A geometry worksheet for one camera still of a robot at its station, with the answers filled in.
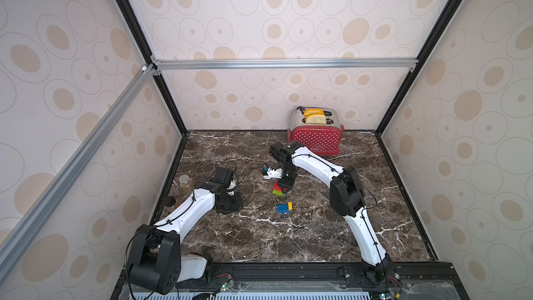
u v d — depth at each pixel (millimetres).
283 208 893
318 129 987
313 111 1000
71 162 548
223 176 692
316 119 996
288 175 813
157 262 407
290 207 875
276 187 911
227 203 718
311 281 729
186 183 872
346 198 584
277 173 853
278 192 936
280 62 919
